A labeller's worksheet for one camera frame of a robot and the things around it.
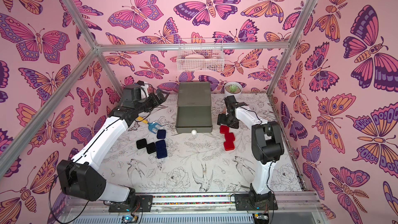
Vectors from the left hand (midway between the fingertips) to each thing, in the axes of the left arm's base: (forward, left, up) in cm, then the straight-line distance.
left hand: (166, 96), depth 80 cm
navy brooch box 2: (-19, +5, -30) cm, 36 cm away
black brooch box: (-12, +19, -29) cm, 37 cm away
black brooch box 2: (-15, +12, -29) cm, 35 cm away
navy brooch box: (-14, +6, -29) cm, 33 cm away
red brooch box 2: (-7, -36, -29) cm, 47 cm away
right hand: (-2, -30, -24) cm, 38 cm away
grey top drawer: (-7, -14, -15) cm, 21 cm away
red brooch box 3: (-14, -34, -29) cm, 47 cm away
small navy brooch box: (-6, +8, -29) cm, 30 cm away
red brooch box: (-4, -32, -26) cm, 42 cm away
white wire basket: (+30, -17, +6) cm, 35 cm away
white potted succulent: (+24, -40, -17) cm, 50 cm away
